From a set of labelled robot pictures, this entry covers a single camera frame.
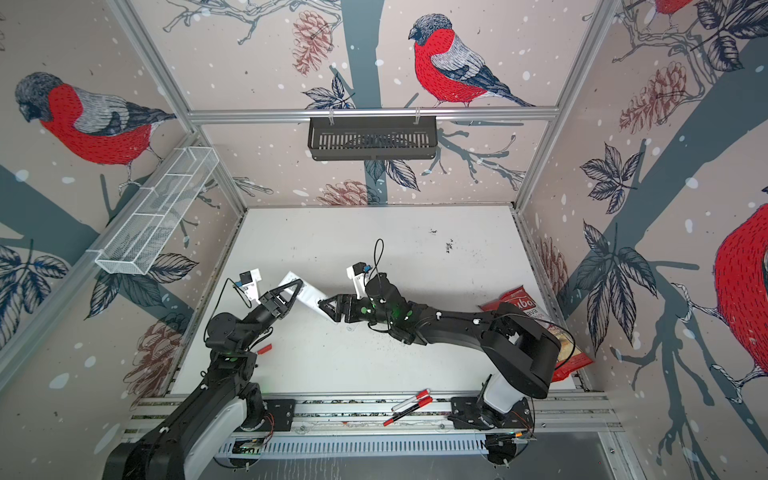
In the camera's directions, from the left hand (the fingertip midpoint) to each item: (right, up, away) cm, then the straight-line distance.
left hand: (299, 287), depth 72 cm
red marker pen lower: (+31, -31, +4) cm, 44 cm away
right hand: (+6, -7, +4) cm, 10 cm away
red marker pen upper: (+31, -29, +5) cm, 43 cm away
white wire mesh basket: (-40, +10, -1) cm, 41 cm away
